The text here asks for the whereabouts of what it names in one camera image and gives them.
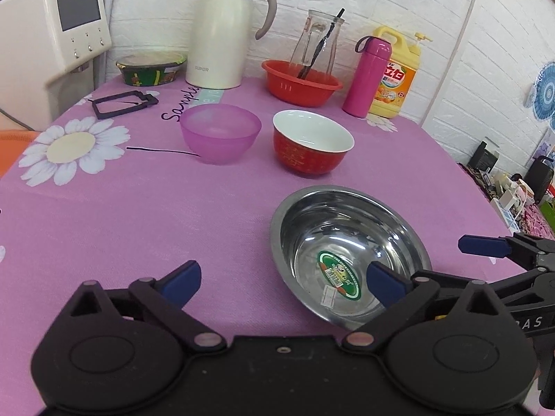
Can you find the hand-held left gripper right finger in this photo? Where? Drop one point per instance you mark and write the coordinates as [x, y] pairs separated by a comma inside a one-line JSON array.
[[383, 284]]

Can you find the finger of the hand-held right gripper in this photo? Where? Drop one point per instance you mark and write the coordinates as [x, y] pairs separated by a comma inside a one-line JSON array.
[[483, 245], [529, 279]]

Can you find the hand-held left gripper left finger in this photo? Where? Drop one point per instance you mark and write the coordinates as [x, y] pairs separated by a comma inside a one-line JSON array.
[[182, 279]]

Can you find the stainless steel bowl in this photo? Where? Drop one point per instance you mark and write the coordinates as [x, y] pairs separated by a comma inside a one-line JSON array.
[[347, 234]]

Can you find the small white boxes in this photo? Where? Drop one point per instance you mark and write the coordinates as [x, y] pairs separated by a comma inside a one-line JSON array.
[[509, 199]]

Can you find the dark patterned cloth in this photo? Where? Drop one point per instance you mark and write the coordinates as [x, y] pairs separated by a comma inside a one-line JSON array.
[[537, 221]]

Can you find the pink floral tablecloth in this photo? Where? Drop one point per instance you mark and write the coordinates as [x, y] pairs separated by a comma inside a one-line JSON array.
[[151, 208]]

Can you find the black rounded device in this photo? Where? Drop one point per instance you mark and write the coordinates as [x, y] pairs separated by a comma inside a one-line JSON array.
[[537, 180]]

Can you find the small black box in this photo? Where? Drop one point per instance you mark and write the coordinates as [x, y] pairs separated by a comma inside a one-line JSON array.
[[483, 156]]

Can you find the purple plastic bowl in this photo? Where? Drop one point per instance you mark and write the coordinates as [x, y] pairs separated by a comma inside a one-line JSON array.
[[219, 138]]

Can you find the red ceramic bowl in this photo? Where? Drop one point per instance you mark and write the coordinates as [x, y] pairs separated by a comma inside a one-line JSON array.
[[303, 156]]

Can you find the blue white paper fan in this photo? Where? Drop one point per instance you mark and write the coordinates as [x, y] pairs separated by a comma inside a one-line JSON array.
[[542, 93]]

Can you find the yellow detergent bottle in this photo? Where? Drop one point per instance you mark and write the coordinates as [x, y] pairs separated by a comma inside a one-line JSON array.
[[396, 86]]

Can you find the pink thermos bottle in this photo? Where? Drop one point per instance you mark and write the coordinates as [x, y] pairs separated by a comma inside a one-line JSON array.
[[366, 82]]

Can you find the green instant noodle bowl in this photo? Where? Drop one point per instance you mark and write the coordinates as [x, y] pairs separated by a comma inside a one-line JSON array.
[[147, 73]]

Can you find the red plastic basket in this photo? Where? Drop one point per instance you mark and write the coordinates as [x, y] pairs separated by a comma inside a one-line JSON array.
[[299, 91]]

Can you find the orange plastic basin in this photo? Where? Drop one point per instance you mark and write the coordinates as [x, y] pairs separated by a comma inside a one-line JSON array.
[[13, 151]]

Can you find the black stirring stick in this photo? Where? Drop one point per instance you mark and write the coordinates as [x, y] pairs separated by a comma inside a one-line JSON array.
[[321, 45]]

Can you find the cream thermal carafe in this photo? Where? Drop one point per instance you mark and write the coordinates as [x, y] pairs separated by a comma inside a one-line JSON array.
[[217, 34]]

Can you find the glass pitcher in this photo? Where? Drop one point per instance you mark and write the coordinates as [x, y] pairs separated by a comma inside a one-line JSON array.
[[305, 47]]

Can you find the white water dispenser with screen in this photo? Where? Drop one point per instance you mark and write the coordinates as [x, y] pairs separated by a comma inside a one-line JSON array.
[[30, 52]]

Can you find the black rectangular frame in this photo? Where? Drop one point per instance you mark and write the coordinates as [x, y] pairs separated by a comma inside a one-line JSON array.
[[99, 110]]

